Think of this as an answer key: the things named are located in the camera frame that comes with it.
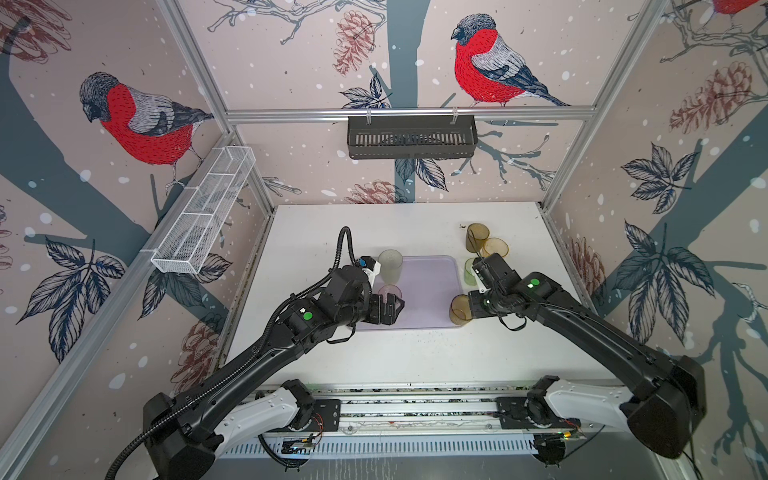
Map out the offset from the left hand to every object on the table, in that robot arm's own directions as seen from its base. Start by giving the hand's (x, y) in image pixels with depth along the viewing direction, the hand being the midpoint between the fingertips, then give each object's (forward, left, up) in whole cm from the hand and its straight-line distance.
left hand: (390, 303), depth 71 cm
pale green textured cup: (+23, 0, -19) cm, 30 cm away
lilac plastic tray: (+17, -12, -20) cm, 29 cm away
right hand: (+3, -21, -8) cm, 23 cm away
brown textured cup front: (+4, -20, -13) cm, 24 cm away
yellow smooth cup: (+30, -37, -16) cm, 50 cm away
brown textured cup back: (+34, -31, -14) cm, 48 cm away
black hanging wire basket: (+62, -6, +6) cm, 63 cm away
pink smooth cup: (+12, 0, -15) cm, 20 cm away
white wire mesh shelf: (+24, +51, +9) cm, 57 cm away
